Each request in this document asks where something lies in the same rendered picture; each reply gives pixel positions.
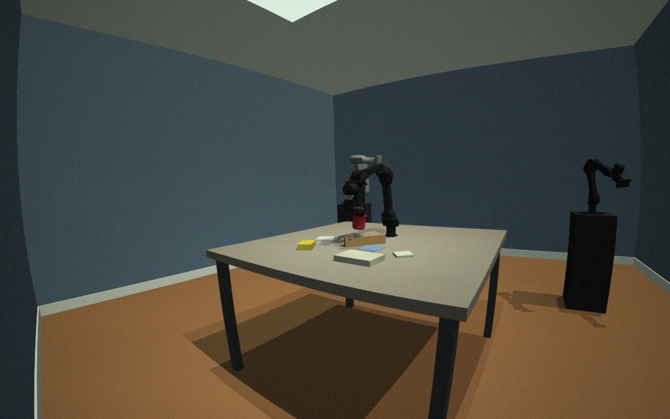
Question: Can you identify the wooden plank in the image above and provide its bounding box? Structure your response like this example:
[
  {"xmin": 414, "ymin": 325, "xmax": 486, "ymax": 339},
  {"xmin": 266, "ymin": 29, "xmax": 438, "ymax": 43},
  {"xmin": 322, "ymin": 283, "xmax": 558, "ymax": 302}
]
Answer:
[{"xmin": 344, "ymin": 233, "xmax": 386, "ymax": 247}]

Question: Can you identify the red cup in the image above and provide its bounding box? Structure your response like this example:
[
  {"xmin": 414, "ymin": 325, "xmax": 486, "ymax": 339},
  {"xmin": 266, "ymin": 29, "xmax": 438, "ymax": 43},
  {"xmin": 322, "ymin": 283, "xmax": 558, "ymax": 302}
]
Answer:
[{"xmin": 352, "ymin": 214, "xmax": 367, "ymax": 230}]

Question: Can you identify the yellow rectangular block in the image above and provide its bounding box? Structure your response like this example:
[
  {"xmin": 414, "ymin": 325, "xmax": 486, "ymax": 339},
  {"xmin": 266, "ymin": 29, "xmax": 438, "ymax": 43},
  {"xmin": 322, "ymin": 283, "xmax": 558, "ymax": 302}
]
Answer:
[{"xmin": 297, "ymin": 240, "xmax": 316, "ymax": 250}]

